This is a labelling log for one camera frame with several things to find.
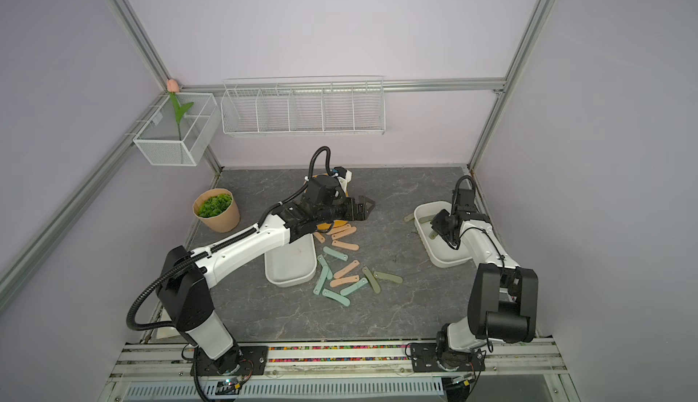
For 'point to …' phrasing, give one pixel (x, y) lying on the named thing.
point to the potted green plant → (217, 210)
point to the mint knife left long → (324, 275)
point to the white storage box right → (439, 250)
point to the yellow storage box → (335, 224)
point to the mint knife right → (360, 283)
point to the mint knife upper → (335, 253)
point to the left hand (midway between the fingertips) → (365, 205)
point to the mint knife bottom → (342, 299)
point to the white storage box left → (293, 264)
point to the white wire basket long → (304, 105)
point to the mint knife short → (324, 263)
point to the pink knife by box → (321, 238)
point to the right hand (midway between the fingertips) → (436, 223)
